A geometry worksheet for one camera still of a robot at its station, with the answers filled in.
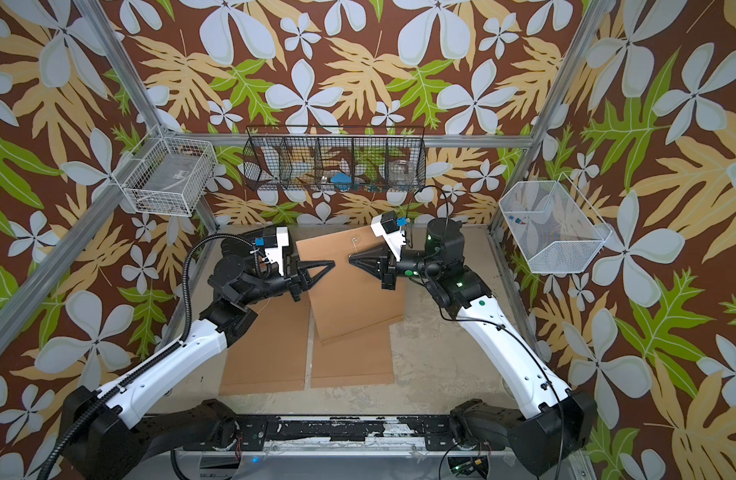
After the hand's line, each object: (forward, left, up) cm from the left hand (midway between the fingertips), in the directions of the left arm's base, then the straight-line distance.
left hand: (333, 262), depth 62 cm
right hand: (0, -4, +1) cm, 4 cm away
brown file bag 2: (-5, +21, -39) cm, 44 cm away
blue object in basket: (+40, +1, -9) cm, 41 cm away
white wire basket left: (+34, +52, -3) cm, 62 cm away
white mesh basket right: (+22, -61, -11) cm, 65 cm away
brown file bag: (-8, -6, -37) cm, 38 cm away
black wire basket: (+49, +4, -7) cm, 49 cm away
